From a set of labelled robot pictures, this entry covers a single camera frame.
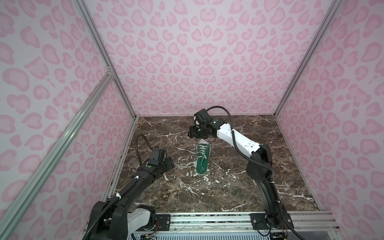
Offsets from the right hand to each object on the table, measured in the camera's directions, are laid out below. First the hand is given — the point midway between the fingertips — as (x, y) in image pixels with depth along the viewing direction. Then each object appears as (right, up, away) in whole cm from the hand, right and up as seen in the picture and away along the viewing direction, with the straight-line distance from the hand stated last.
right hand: (192, 133), depth 88 cm
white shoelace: (+6, -10, +9) cm, 15 cm away
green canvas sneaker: (+7, -13, +6) cm, 16 cm away
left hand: (-14, -16, -1) cm, 21 cm away
